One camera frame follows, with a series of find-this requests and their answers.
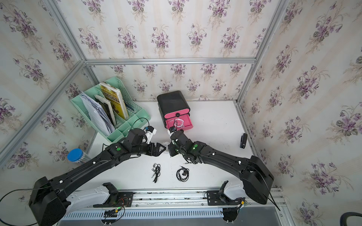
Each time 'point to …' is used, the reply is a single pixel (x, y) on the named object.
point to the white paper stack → (98, 115)
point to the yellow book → (115, 96)
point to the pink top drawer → (180, 112)
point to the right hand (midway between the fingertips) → (170, 146)
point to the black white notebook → (107, 106)
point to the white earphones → (178, 122)
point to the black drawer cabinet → (174, 110)
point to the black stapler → (243, 141)
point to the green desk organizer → (137, 115)
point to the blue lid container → (77, 156)
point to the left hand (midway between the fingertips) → (162, 149)
